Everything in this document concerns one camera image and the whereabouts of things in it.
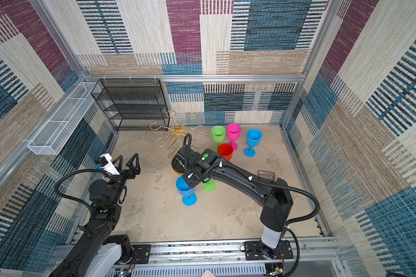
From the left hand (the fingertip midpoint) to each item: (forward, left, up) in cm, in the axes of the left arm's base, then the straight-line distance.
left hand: (129, 153), depth 74 cm
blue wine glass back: (-8, -21, -17) cm, 29 cm away
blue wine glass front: (+18, -58, -11) cm, 62 cm away
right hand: (-8, -27, -10) cm, 30 cm away
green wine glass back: (-3, -34, -26) cm, 43 cm away
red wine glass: (+9, -42, -11) cm, 45 cm away
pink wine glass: (+23, -48, -12) cm, 54 cm away
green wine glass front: (+25, -39, -14) cm, 49 cm away
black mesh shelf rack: (+45, +13, -9) cm, 47 cm away
